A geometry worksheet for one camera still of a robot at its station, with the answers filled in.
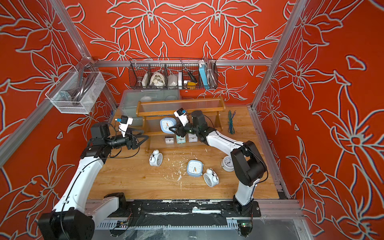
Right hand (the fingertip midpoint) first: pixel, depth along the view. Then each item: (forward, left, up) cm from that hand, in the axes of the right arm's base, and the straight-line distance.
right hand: (169, 126), depth 81 cm
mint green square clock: (+2, -5, -17) cm, 17 cm away
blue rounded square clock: (+2, +1, +2) cm, 3 cm away
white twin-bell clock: (-23, -23, -13) cm, 35 cm away
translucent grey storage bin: (+30, +33, -5) cm, 44 cm away
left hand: (-8, +10, +5) cm, 14 cm away
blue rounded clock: (-16, -14, -19) cm, 29 cm away
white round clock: (-13, -33, -18) cm, 40 cm away
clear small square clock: (+2, +2, -16) cm, 16 cm away
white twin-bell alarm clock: (-13, +8, -13) cm, 20 cm away
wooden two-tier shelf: (+5, +9, +7) cm, 12 cm away
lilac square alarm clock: (+3, -13, -16) cm, 21 cm away
